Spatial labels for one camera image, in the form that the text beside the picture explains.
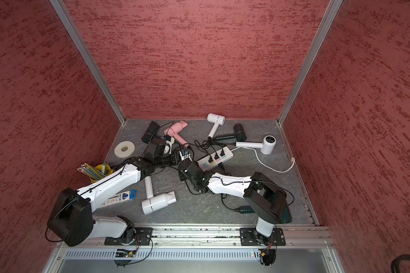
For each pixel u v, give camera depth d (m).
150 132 1.07
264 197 0.47
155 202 0.79
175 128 1.09
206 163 0.96
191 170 0.62
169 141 0.77
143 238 0.75
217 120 1.16
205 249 0.72
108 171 0.83
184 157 0.74
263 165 0.98
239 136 1.07
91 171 0.79
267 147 0.99
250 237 0.74
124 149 1.04
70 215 0.41
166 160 0.72
